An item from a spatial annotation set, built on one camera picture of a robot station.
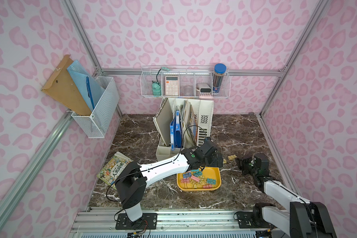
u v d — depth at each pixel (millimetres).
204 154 599
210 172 889
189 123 858
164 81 949
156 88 906
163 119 830
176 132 841
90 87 803
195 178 843
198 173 879
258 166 678
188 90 957
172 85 951
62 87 694
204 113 1007
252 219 717
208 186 819
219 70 840
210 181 845
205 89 949
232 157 911
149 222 730
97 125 734
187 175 859
